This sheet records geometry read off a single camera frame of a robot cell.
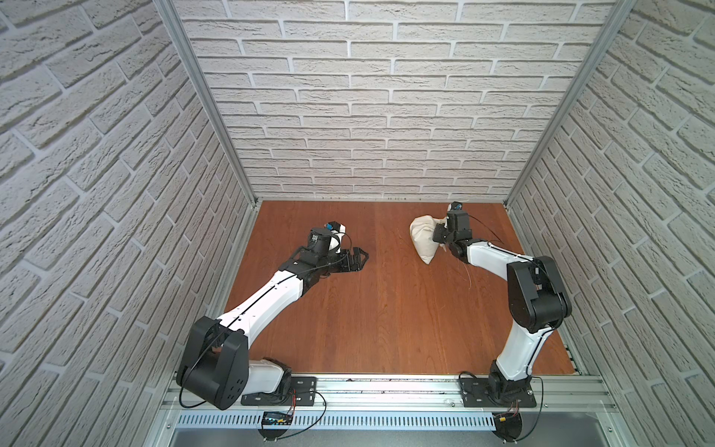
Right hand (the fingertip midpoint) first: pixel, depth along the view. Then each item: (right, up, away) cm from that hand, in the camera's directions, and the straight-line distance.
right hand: (430, 226), depth 99 cm
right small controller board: (+13, -51, -31) cm, 61 cm away
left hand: (-27, -7, -15) cm, 32 cm away
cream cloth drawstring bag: (-4, -1, -2) cm, 4 cm away
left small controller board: (-47, -51, -28) cm, 75 cm away
